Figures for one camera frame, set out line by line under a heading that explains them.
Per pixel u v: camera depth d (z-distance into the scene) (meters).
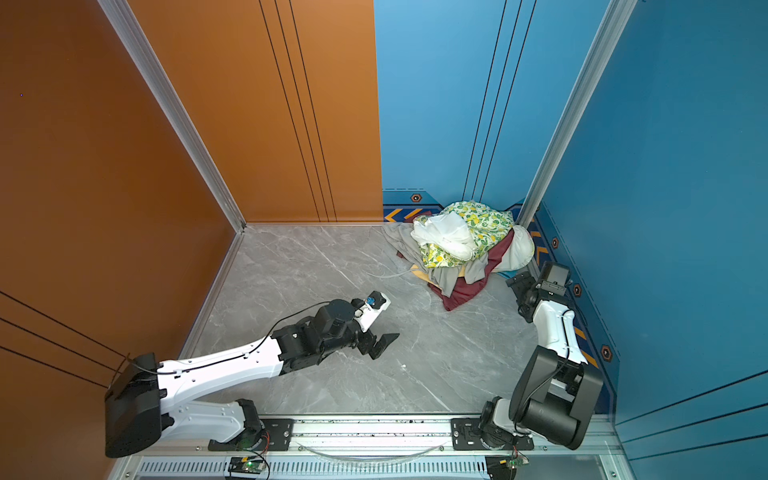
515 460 0.70
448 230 1.03
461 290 0.99
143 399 0.40
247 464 0.71
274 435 0.74
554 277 0.67
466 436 0.72
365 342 0.66
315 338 0.57
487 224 1.06
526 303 0.65
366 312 0.64
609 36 0.72
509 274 1.04
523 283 0.79
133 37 0.73
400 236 1.10
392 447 0.72
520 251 1.08
